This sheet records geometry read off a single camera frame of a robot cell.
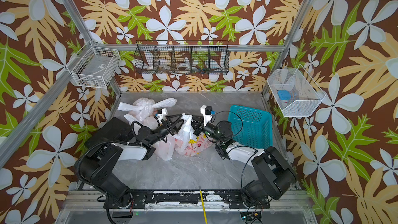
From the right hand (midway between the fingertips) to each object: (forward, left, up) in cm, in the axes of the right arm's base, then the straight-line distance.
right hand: (186, 117), depth 73 cm
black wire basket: (+45, +5, +4) cm, 46 cm away
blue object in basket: (+16, -53, -2) cm, 56 cm away
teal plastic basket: (+13, -41, -28) cm, 51 cm away
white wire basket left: (+29, +53, +8) cm, 61 cm away
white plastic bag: (-6, +12, -19) cm, 24 cm away
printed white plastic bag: (+15, +27, -13) cm, 34 cm away
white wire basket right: (+17, -59, -1) cm, 61 cm away
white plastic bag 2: (-7, 0, -11) cm, 14 cm away
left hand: (+1, +1, -1) cm, 2 cm away
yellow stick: (-28, -7, -27) cm, 39 cm away
